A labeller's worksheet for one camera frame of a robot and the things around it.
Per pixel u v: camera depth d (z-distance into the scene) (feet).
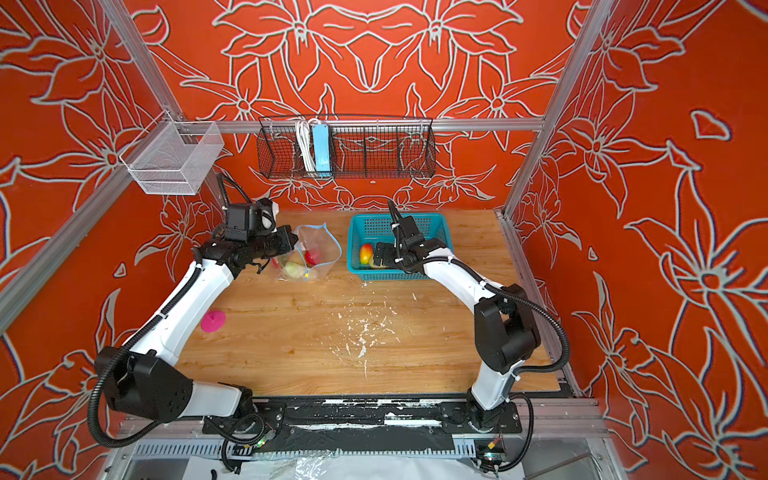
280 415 2.40
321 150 2.93
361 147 3.18
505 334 1.51
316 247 3.09
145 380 1.30
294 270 3.05
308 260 3.20
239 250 1.82
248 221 1.98
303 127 2.87
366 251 3.39
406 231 2.25
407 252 2.19
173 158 3.03
